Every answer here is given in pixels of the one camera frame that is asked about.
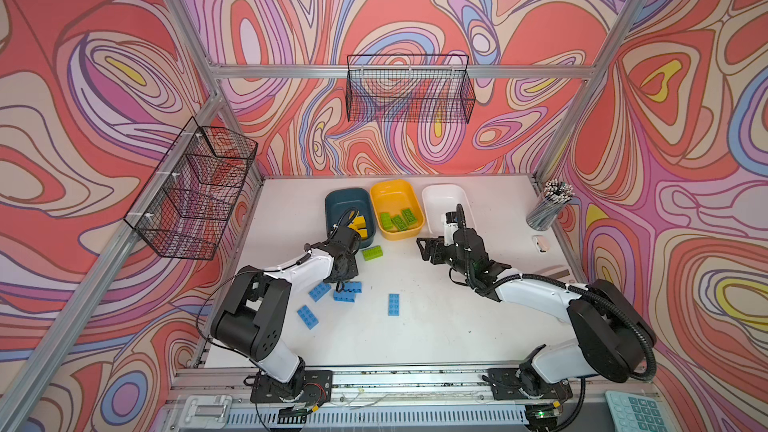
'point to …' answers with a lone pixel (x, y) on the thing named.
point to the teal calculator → (636, 413)
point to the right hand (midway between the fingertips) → (429, 245)
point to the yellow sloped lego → (363, 233)
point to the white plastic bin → (439, 199)
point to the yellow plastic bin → (397, 208)
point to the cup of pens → (556, 194)
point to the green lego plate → (386, 221)
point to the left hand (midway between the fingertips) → (351, 269)
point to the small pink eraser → (543, 243)
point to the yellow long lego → (360, 222)
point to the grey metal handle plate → (208, 412)
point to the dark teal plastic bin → (340, 200)
